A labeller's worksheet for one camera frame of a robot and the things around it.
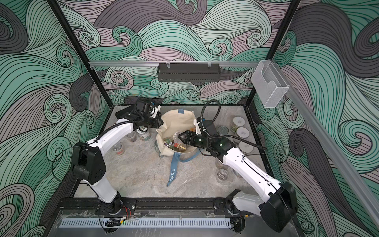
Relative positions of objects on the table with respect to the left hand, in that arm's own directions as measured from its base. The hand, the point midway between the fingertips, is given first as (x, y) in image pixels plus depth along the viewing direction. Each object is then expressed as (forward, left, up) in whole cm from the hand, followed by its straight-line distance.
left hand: (161, 120), depth 88 cm
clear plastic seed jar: (-14, -10, +3) cm, 17 cm away
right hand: (-16, -13, +5) cm, 21 cm away
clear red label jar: (-28, -35, -12) cm, 47 cm away
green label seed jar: (+6, -50, -9) cm, 51 cm away
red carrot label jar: (-13, -11, -9) cm, 20 cm away
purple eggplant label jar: (-9, -4, -10) cm, 14 cm away
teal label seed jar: (-3, +13, -12) cm, 18 cm away
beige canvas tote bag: (+5, -8, -6) cm, 11 cm away
